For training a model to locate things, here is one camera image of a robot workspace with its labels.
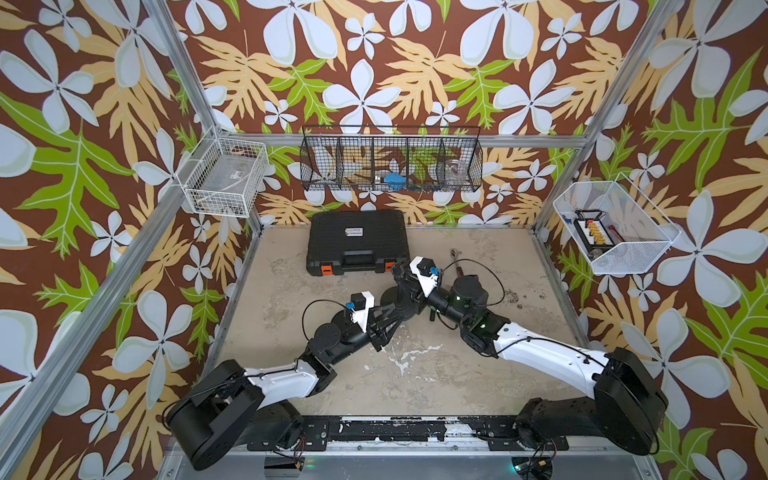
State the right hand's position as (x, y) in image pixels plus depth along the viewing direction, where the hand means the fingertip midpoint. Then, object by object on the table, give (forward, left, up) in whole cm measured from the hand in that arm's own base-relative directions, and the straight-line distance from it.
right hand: (398, 272), depth 74 cm
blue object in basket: (+37, 0, 0) cm, 37 cm away
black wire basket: (+45, +1, +4) cm, 45 cm away
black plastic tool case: (+34, +21, -25) cm, 47 cm away
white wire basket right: (+7, -61, +7) cm, 62 cm away
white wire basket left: (+29, +50, +9) cm, 58 cm away
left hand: (-7, 0, -6) cm, 9 cm away
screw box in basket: (+13, -55, 0) cm, 57 cm away
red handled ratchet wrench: (+26, -23, -26) cm, 43 cm away
